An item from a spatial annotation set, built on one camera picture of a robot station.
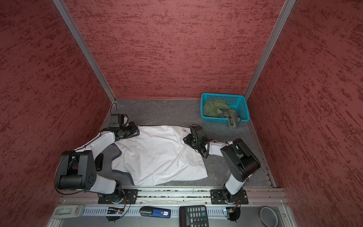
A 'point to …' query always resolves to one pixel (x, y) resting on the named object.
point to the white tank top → (159, 154)
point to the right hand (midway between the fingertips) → (183, 142)
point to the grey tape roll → (268, 217)
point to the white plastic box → (65, 211)
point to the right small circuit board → (233, 213)
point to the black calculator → (193, 216)
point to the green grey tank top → (220, 108)
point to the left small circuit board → (113, 210)
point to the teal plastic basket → (237, 102)
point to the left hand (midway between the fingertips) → (138, 130)
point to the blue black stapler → (150, 211)
